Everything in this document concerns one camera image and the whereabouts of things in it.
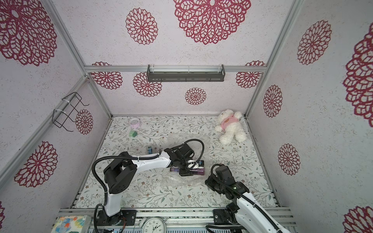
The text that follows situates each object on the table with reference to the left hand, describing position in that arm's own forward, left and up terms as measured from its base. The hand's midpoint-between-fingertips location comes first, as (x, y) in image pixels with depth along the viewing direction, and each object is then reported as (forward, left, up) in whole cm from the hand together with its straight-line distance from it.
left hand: (190, 168), depth 89 cm
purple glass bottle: (-3, -2, +4) cm, 6 cm away
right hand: (-8, -7, +2) cm, 11 cm away
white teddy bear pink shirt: (+33, -28, +4) cm, 43 cm away
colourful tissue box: (-29, +56, +5) cm, 63 cm away
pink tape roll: (+38, +43, -1) cm, 57 cm away
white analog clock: (-29, +18, +3) cm, 34 cm away
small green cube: (+27, +42, 0) cm, 50 cm away
